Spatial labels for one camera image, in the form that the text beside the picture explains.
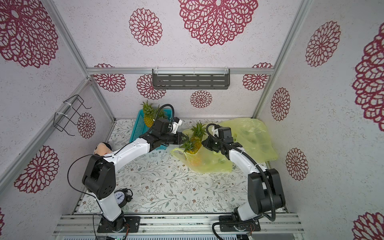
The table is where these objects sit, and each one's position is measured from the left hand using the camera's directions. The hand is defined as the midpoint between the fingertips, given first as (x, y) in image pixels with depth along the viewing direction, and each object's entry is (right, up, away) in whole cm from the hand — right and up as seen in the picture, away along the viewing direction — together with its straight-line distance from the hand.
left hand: (188, 139), depth 85 cm
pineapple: (+6, +4, +6) cm, 9 cm away
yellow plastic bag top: (+10, -14, +9) cm, 19 cm away
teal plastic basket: (-36, +8, +21) cm, 42 cm away
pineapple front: (+3, -12, +1) cm, 13 cm away
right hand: (+8, -1, +3) cm, 8 cm away
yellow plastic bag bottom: (+47, 0, +25) cm, 53 cm away
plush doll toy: (-54, -6, +8) cm, 54 cm away
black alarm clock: (-35, -31, -5) cm, 47 cm away
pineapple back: (-27, +18, +19) cm, 37 cm away
